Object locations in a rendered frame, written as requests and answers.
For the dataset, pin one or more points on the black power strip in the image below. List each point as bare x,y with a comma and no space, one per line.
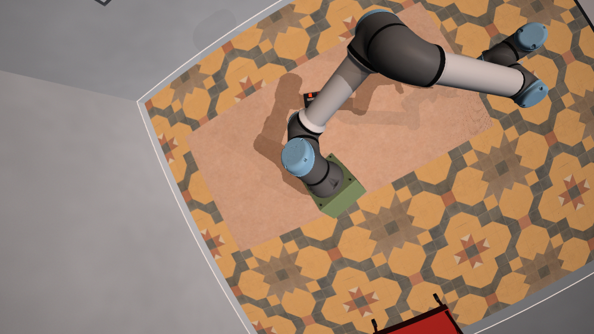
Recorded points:
309,97

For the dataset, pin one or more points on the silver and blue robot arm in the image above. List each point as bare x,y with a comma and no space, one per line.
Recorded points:
384,44

